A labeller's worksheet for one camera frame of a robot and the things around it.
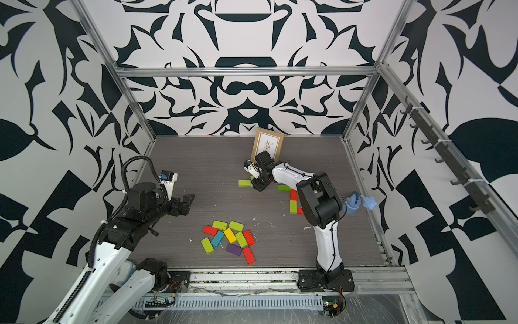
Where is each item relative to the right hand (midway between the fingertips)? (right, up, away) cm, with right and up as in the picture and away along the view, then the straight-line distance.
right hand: (257, 179), depth 100 cm
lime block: (+16, -12, -7) cm, 21 cm away
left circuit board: (-35, -41, -27) cm, 60 cm away
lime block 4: (-19, -25, -18) cm, 36 cm away
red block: (+17, -7, -3) cm, 19 cm away
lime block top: (-6, -1, -3) cm, 7 cm away
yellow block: (-11, -22, -15) cm, 29 cm away
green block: (+13, -4, -1) cm, 14 cm away
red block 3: (-20, -20, -13) cm, 31 cm away
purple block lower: (-9, -26, -17) cm, 33 cm away
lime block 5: (-6, -23, -16) cm, 29 cm away
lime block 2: (-9, -19, -12) cm, 24 cm away
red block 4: (-3, -23, -15) cm, 27 cm away
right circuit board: (+27, -41, -28) cm, 57 cm away
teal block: (-16, -22, -16) cm, 32 cm away
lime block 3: (-16, -18, -13) cm, 27 cm away
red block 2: (+19, -13, -10) cm, 25 cm away
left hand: (-28, -1, -24) cm, 37 cm away
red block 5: (-3, -28, -18) cm, 34 cm away
